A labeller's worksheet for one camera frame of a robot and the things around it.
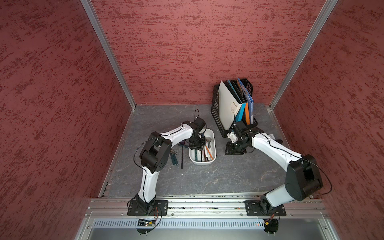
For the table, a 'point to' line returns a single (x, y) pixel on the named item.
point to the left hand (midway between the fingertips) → (202, 150)
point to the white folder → (229, 105)
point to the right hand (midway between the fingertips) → (228, 155)
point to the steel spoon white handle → (209, 139)
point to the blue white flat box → (271, 136)
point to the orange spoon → (210, 154)
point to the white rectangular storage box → (206, 155)
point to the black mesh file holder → (215, 108)
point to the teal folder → (240, 114)
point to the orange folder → (247, 113)
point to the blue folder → (251, 109)
